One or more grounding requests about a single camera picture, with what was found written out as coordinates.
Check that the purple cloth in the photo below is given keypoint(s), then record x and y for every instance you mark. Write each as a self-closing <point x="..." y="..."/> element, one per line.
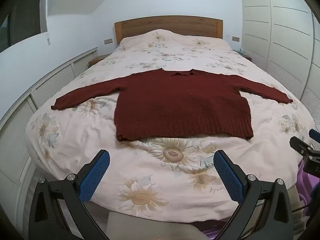
<point x="303" y="187"/>

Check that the floral duvet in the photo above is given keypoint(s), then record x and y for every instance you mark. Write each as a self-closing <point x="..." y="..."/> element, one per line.
<point x="112" y="160"/>

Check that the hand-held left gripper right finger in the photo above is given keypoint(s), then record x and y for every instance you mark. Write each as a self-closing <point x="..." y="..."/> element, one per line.
<point x="228" y="177"/>

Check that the wall switch plate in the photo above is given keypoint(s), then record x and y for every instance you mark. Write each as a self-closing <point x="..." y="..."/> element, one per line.
<point x="108" y="41"/>
<point x="236" y="38"/>

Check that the dark red knit sweater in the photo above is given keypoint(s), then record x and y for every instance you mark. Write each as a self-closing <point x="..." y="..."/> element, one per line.
<point x="180" y="105"/>

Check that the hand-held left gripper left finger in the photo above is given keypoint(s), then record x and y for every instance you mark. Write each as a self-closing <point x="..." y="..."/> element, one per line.
<point x="95" y="176"/>

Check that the dark interior window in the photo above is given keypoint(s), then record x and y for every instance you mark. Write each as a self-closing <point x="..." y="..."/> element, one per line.
<point x="25" y="17"/>

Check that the white slatted cabinet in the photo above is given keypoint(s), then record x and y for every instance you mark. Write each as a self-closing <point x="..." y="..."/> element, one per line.
<point x="15" y="142"/>

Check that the wooden bedside table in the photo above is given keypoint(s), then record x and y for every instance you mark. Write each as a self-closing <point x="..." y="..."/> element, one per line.
<point x="247" y="57"/>
<point x="96" y="60"/>

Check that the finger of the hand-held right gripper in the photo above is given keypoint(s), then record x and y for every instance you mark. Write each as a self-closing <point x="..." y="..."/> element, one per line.
<point x="314" y="133"/>
<point x="300" y="145"/>

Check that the white wardrobe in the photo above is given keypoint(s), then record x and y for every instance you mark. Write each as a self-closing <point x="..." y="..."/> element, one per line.
<point x="282" y="30"/>

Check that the wooden headboard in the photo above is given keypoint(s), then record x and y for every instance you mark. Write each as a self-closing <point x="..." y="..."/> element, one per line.
<point x="170" y="23"/>

